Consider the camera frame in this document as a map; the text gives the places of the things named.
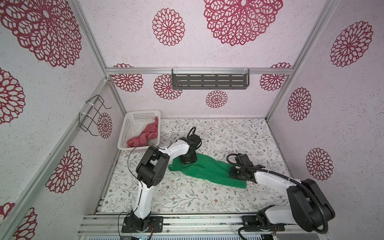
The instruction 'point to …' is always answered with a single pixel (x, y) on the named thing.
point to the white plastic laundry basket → (140, 128)
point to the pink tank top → (149, 133)
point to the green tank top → (208, 169)
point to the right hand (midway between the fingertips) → (230, 171)
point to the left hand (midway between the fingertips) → (190, 164)
